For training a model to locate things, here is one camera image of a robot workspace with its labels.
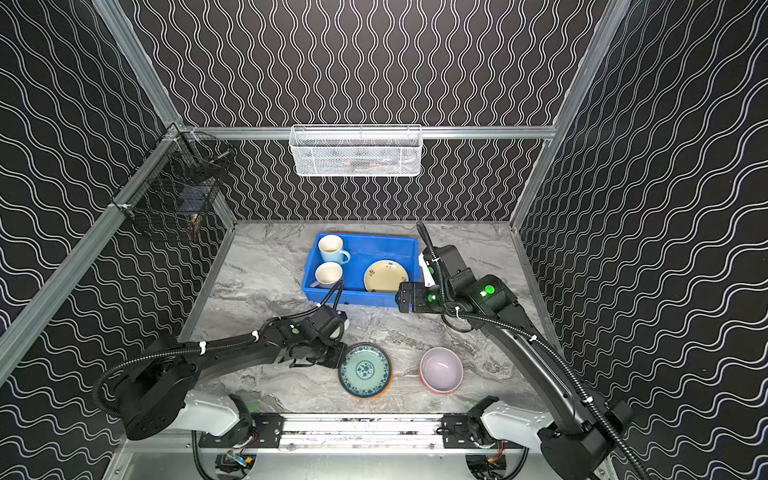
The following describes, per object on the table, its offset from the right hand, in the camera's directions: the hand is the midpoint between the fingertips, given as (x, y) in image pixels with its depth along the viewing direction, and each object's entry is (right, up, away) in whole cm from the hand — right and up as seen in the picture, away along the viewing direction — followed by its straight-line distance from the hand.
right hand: (413, 298), depth 72 cm
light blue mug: (-25, +13, +29) cm, 41 cm away
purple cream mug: (-26, +4, +27) cm, 38 cm away
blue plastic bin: (-15, +12, +38) cm, 42 cm away
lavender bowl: (+8, -21, +9) cm, 24 cm away
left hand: (-17, -18, +10) cm, 27 cm away
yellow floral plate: (-7, +3, +29) cm, 30 cm away
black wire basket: (-74, +33, +25) cm, 84 cm away
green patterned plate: (-13, -22, +11) cm, 28 cm away
